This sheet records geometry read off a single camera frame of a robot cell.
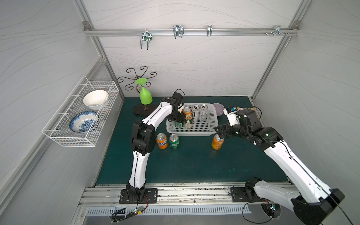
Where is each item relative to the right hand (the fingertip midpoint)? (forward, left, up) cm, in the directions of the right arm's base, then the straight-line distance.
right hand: (223, 125), depth 73 cm
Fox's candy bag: (+30, -27, -21) cm, 45 cm away
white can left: (+19, +14, -14) cm, 27 cm away
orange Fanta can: (-4, +35, -15) cm, 38 cm away
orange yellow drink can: (-2, +1, -16) cm, 16 cm away
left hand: (+13, +25, -15) cm, 32 cm away
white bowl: (+8, +70, +9) cm, 71 cm away
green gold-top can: (+12, +19, -15) cm, 27 cm away
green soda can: (-3, +27, -14) cm, 31 cm away
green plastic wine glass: (+23, +49, -4) cm, 54 cm away
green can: (+13, +26, -20) cm, 36 cm away
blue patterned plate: (-7, +68, +9) cm, 69 cm away
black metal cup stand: (+29, +53, -21) cm, 64 cm away
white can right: (+19, +9, -14) cm, 25 cm away
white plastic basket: (+13, +11, -25) cm, 30 cm away
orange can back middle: (+21, +21, -14) cm, 32 cm away
